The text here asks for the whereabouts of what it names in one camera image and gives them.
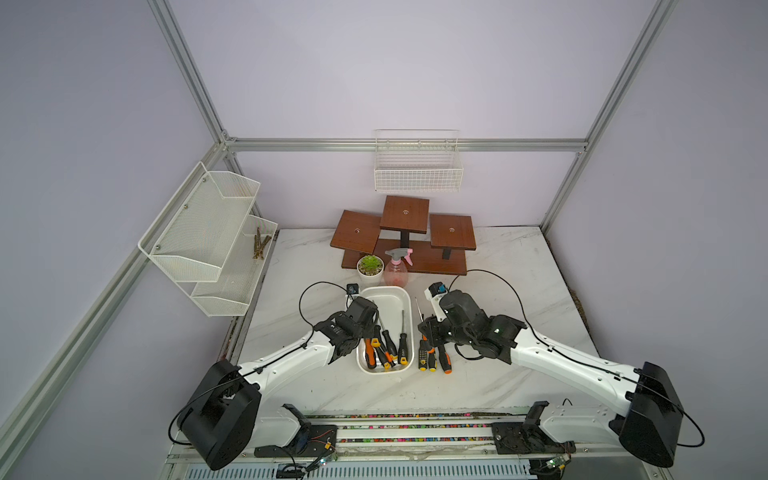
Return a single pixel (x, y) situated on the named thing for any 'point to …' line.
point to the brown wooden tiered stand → (436, 244)
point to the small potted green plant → (370, 271)
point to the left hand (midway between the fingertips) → (360, 321)
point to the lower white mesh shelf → (243, 273)
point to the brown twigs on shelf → (258, 244)
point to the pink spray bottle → (396, 272)
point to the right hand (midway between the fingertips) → (425, 329)
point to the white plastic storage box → (395, 305)
